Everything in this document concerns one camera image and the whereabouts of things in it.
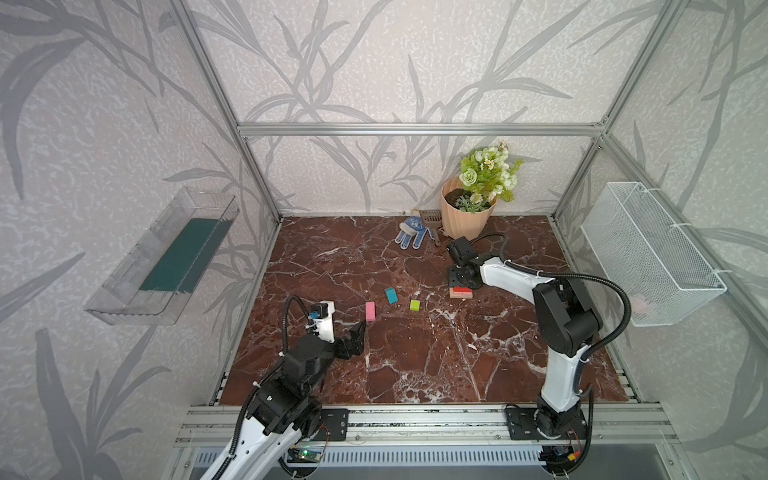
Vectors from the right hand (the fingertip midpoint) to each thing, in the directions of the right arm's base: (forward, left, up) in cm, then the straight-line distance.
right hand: (459, 268), depth 100 cm
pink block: (-14, +30, -3) cm, 33 cm away
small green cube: (-12, +15, -3) cm, 20 cm away
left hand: (-22, +31, +13) cm, 40 cm away
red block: (-8, 0, -1) cm, 8 cm away
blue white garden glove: (+21, +17, -3) cm, 27 cm away
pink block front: (-9, 0, -2) cm, 9 cm away
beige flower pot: (+14, -1, +7) cm, 16 cm away
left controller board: (-51, +43, -4) cm, 67 cm away
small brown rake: (+24, +7, -1) cm, 25 cm away
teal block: (-9, +23, -2) cm, 25 cm away
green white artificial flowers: (+22, -9, +23) cm, 33 cm away
